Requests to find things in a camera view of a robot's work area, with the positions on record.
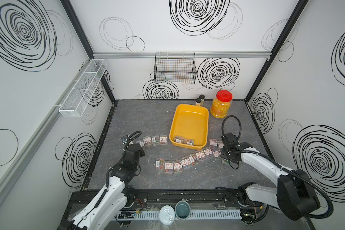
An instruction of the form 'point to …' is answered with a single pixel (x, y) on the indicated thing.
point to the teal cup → (182, 210)
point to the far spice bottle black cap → (201, 96)
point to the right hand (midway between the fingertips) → (227, 155)
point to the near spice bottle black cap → (198, 100)
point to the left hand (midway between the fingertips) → (136, 144)
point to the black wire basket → (175, 67)
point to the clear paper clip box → (189, 142)
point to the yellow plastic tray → (190, 121)
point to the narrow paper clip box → (159, 164)
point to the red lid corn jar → (220, 106)
